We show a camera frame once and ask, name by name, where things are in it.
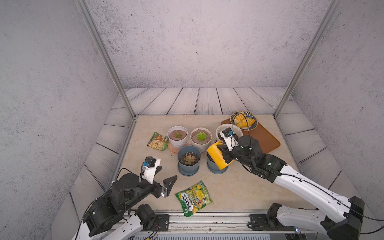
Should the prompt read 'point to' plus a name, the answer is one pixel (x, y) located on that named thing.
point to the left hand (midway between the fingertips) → (170, 174)
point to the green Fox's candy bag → (194, 198)
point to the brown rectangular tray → (267, 141)
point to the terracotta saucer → (175, 150)
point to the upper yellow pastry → (239, 117)
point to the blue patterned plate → (248, 115)
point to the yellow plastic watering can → (217, 154)
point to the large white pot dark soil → (235, 129)
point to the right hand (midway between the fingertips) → (220, 144)
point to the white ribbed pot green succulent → (201, 137)
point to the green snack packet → (158, 142)
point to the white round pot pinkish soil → (177, 136)
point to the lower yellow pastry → (243, 122)
